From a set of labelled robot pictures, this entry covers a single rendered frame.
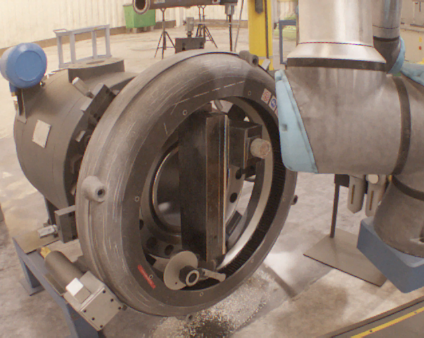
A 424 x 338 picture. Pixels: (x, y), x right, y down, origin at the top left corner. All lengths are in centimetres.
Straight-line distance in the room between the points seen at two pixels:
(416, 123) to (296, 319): 114
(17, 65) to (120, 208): 77
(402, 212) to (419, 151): 11
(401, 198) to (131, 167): 54
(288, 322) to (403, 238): 99
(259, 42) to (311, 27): 411
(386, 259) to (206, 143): 51
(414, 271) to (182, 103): 60
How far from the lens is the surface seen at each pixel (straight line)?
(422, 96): 59
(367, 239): 72
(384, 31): 86
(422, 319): 119
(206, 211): 104
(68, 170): 123
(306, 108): 54
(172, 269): 105
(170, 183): 141
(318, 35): 57
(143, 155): 88
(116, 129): 88
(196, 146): 100
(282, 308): 163
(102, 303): 102
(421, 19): 757
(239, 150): 100
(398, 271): 66
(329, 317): 161
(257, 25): 467
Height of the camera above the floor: 110
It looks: 23 degrees down
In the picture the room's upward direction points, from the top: 2 degrees counter-clockwise
